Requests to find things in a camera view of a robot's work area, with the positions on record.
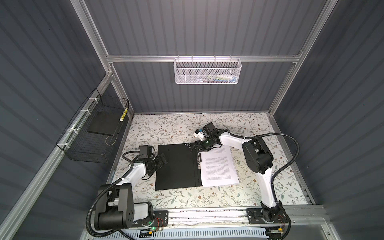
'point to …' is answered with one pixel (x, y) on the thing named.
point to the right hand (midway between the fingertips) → (195, 151)
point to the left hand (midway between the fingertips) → (162, 164)
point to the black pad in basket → (106, 123)
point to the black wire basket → (92, 134)
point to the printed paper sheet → (218, 167)
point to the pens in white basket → (221, 78)
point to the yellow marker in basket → (123, 114)
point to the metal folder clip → (199, 160)
